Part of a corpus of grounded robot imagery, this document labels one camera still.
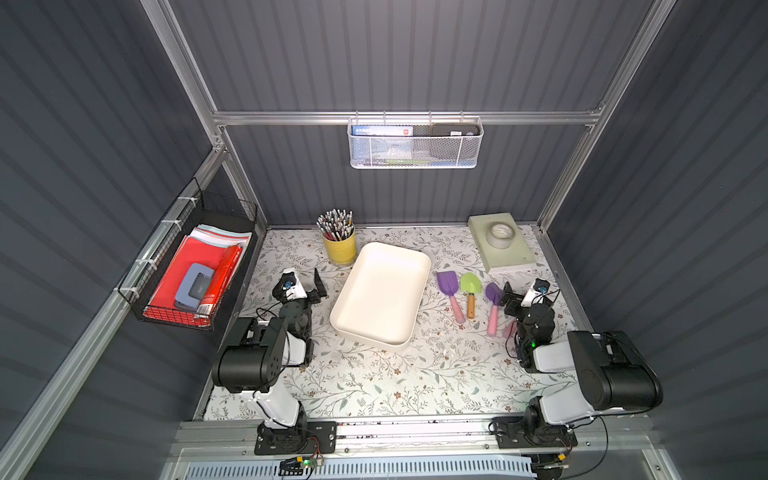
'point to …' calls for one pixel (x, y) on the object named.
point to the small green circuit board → (311, 462)
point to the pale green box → (519, 253)
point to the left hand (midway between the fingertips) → (300, 272)
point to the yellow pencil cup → (341, 252)
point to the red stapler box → (219, 281)
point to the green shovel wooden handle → (471, 283)
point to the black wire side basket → (187, 274)
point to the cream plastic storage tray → (382, 300)
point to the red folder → (162, 302)
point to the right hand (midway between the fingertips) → (523, 287)
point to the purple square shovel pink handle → (449, 284)
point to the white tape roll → (500, 235)
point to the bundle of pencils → (336, 224)
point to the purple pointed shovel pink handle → (493, 291)
